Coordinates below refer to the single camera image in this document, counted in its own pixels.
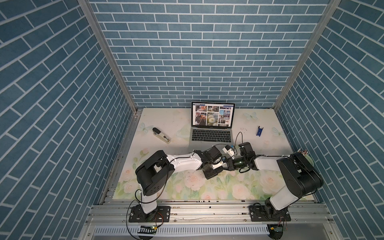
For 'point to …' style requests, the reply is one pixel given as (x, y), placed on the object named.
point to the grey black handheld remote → (158, 133)
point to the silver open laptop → (212, 125)
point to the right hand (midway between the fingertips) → (220, 168)
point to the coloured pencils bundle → (304, 152)
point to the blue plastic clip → (259, 131)
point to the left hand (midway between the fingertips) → (214, 172)
